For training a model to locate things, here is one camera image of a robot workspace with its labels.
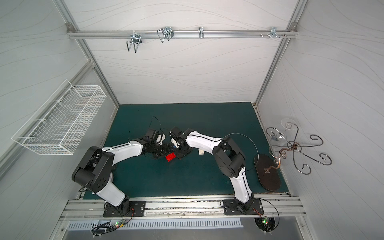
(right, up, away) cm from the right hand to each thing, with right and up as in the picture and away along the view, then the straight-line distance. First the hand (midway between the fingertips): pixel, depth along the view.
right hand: (180, 154), depth 90 cm
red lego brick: (-5, -1, -2) cm, 6 cm away
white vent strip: (-46, -29, -20) cm, 58 cm away
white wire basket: (-54, +19, -22) cm, 61 cm away
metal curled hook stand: (+51, +7, -19) cm, 55 cm away
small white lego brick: (+13, +1, +2) cm, 13 cm away
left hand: (-6, +1, 0) cm, 6 cm away
